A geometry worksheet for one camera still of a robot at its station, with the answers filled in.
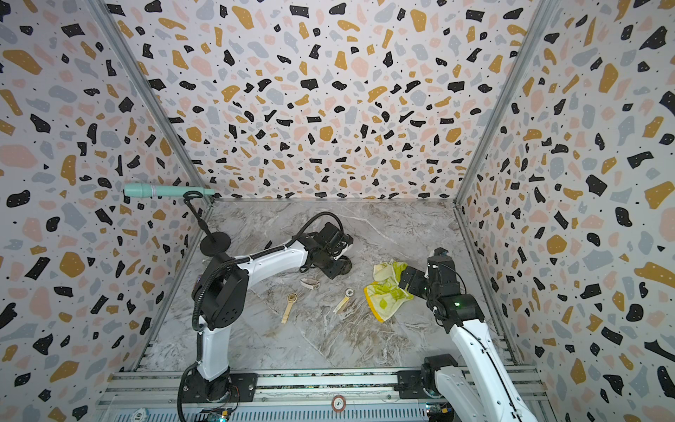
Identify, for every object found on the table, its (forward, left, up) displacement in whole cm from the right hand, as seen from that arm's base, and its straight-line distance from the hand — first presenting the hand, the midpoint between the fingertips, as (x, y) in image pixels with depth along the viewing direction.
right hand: (419, 277), depth 79 cm
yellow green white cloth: (+2, +9, -14) cm, 17 cm away
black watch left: (+21, +55, -14) cm, 61 cm away
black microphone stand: (+20, +77, -12) cm, 80 cm away
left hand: (+10, +24, -9) cm, 28 cm away
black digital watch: (+10, +23, -11) cm, 27 cm away
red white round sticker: (-31, +23, -15) cm, 41 cm away
